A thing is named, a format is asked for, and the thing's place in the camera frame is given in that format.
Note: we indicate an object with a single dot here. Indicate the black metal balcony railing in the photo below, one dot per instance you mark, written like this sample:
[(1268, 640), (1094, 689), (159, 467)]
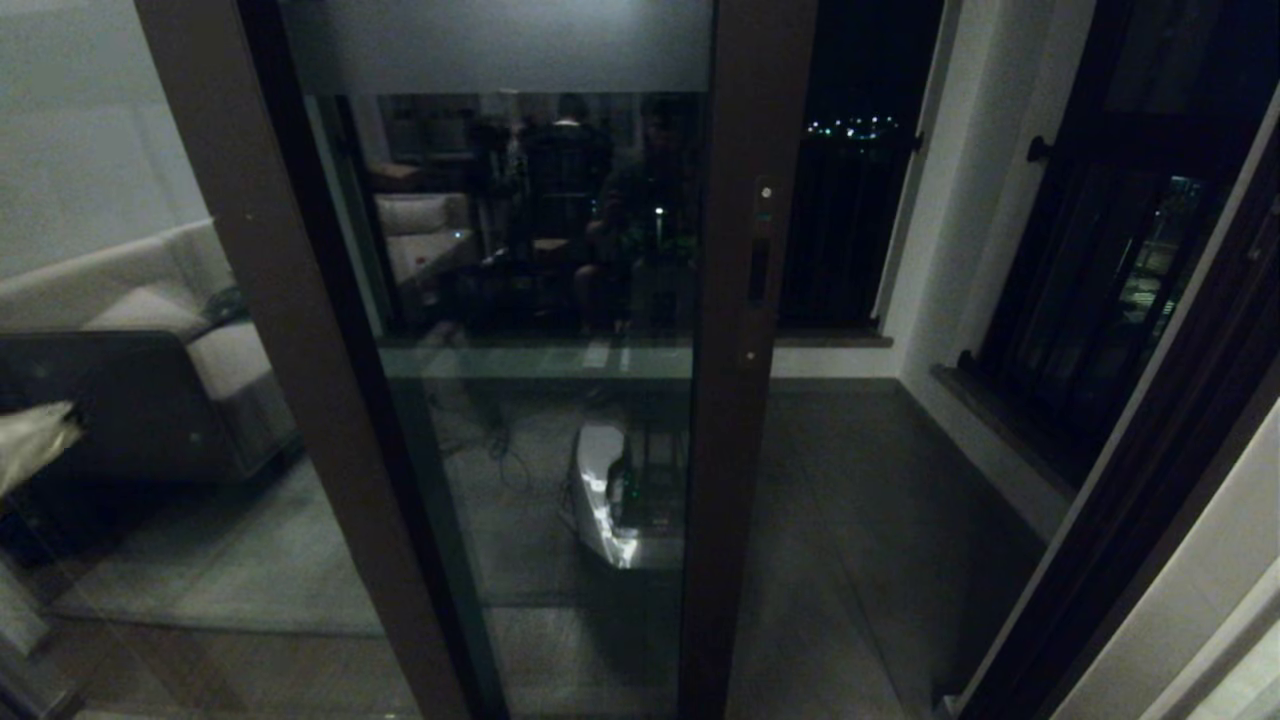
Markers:
[(840, 230)]

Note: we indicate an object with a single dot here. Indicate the grey rug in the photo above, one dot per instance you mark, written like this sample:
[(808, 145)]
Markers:
[(230, 560)]

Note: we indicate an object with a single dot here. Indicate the small dark cloth item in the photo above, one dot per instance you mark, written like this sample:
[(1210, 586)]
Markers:
[(228, 305)]

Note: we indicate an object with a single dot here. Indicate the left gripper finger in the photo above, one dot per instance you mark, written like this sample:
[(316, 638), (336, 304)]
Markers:
[(35, 440)]

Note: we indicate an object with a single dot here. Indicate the beige sofa cushion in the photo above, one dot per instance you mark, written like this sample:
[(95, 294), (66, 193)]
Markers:
[(145, 312)]

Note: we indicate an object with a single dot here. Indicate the brown framed fixed glass panel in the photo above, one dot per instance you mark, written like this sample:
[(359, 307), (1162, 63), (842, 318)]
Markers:
[(260, 250)]

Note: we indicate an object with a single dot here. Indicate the beige sofa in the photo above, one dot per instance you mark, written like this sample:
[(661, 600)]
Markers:
[(230, 370)]

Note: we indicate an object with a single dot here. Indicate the dark outer door frame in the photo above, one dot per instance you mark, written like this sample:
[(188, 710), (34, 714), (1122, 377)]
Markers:
[(1150, 520)]

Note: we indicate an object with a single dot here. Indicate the brown framed glass sliding door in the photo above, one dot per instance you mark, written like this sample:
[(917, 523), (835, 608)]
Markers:
[(740, 500)]

